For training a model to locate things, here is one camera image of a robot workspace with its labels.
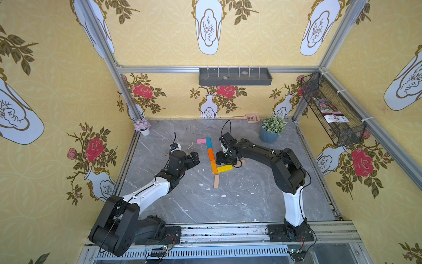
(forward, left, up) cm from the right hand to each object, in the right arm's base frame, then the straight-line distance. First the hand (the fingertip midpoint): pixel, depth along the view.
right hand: (219, 164), depth 95 cm
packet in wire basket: (+11, -51, +31) cm, 61 cm away
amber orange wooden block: (-2, +3, -1) cm, 4 cm away
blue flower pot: (+17, -29, +5) cm, 34 cm away
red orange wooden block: (+8, +5, -3) cm, 10 cm away
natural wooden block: (-10, +1, -2) cm, 10 cm away
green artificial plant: (+21, -32, +12) cm, 40 cm away
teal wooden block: (+15, +7, -2) cm, 17 cm away
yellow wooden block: (-2, -3, -1) cm, 4 cm away
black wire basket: (+43, -59, +24) cm, 77 cm away
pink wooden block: (+16, +13, -1) cm, 21 cm away
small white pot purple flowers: (+20, +49, +9) cm, 54 cm away
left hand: (0, +14, +9) cm, 16 cm away
